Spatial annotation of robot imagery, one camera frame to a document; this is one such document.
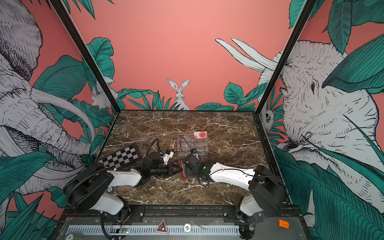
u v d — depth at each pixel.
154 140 1.04
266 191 0.43
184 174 0.83
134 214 0.74
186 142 1.01
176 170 0.81
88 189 0.44
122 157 0.90
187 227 0.70
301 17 0.73
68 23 0.74
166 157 0.82
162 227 0.70
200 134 0.95
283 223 0.70
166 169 0.76
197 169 0.63
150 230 0.70
